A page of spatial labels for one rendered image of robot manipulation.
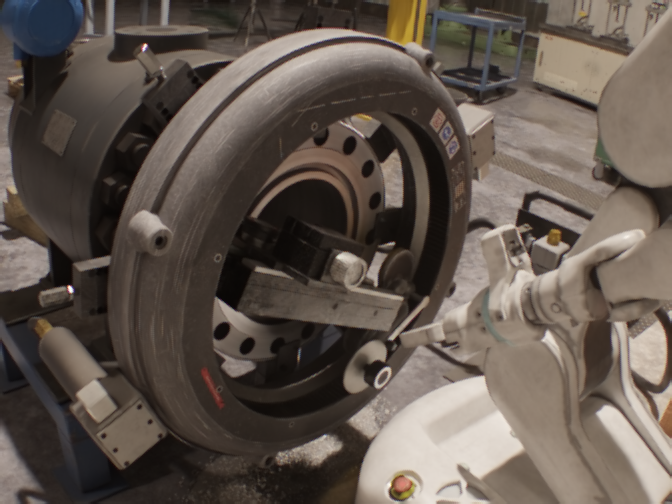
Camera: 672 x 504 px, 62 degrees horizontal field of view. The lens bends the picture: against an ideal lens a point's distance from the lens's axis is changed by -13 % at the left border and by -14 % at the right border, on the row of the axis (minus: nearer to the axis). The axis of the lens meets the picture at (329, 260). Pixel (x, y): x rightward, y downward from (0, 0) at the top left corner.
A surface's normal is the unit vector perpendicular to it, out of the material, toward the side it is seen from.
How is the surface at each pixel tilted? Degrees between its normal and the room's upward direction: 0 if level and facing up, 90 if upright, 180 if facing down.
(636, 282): 99
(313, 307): 90
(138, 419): 90
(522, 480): 0
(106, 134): 53
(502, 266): 81
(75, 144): 63
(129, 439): 90
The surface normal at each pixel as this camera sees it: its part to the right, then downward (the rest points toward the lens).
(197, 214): 0.42, 0.26
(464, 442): 0.10, -0.89
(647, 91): -0.82, 0.16
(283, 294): 0.70, 0.38
